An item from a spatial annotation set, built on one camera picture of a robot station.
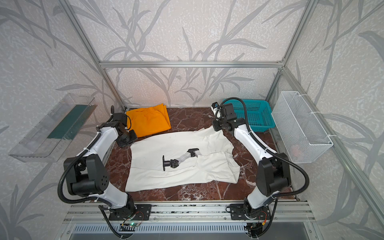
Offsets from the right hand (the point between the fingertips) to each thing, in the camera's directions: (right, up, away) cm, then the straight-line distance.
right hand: (216, 116), depth 88 cm
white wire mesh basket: (+34, -10, -26) cm, 44 cm away
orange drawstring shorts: (-50, -3, +19) cm, 54 cm away
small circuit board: (-42, -52, -18) cm, 70 cm away
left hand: (-49, -12, +1) cm, 50 cm away
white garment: (-43, -32, 0) cm, 53 cm away
